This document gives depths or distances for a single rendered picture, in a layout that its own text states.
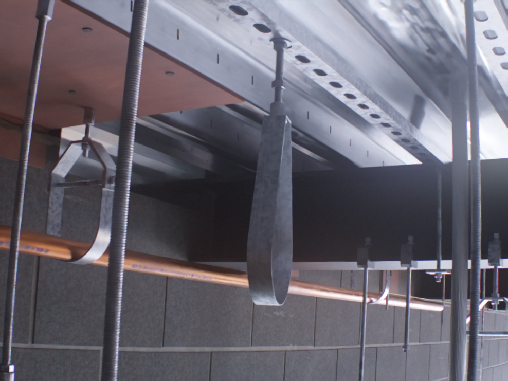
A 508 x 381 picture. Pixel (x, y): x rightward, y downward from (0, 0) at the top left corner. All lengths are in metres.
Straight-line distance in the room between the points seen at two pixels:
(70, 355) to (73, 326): 0.06
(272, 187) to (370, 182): 0.90
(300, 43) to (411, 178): 0.80
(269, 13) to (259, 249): 0.25
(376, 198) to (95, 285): 0.65
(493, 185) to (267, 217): 0.89
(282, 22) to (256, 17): 0.04
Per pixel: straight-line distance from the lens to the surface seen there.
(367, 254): 1.48
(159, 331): 1.62
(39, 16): 0.78
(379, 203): 1.61
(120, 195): 0.40
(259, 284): 0.72
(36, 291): 1.34
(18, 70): 1.05
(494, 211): 1.53
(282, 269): 0.82
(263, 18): 0.77
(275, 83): 0.80
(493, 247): 1.41
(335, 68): 0.91
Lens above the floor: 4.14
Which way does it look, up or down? 11 degrees up
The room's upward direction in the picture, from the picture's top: 3 degrees clockwise
